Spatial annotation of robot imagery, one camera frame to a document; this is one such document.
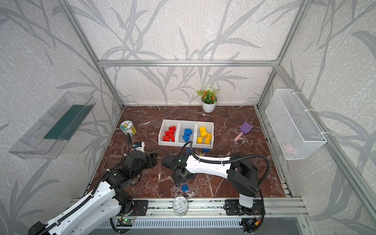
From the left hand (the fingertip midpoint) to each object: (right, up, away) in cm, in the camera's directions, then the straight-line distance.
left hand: (155, 151), depth 82 cm
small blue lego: (+29, -2, +12) cm, 32 cm away
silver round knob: (+16, -24, -11) cm, 31 cm away
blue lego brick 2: (+18, -2, +11) cm, 21 cm away
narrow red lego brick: (+4, +8, +20) cm, 22 cm away
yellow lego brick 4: (+30, +3, +17) cm, 35 cm away
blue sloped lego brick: (+16, +5, +17) cm, 24 cm away
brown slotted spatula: (-30, -8, +9) cm, 32 cm away
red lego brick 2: (+7, +6, +17) cm, 19 cm away
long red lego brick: (+3, +5, +16) cm, 17 cm away
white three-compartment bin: (+10, +9, +14) cm, 20 cm away
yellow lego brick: (+27, +11, +20) cm, 35 cm away
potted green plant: (+32, +33, +23) cm, 51 cm away
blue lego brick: (+18, +9, +17) cm, 26 cm away
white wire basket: (+66, +12, -21) cm, 70 cm away
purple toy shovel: (+59, +11, +25) cm, 65 cm away
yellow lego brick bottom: (+32, +7, +17) cm, 36 cm away
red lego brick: (+5, +11, +23) cm, 26 cm away
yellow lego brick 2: (+28, +8, +17) cm, 34 cm away
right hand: (+15, -13, -2) cm, 20 cm away
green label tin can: (-24, +13, +17) cm, 32 cm away
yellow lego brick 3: (+25, +4, +15) cm, 29 cm away
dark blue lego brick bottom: (+17, -19, -3) cm, 26 cm away
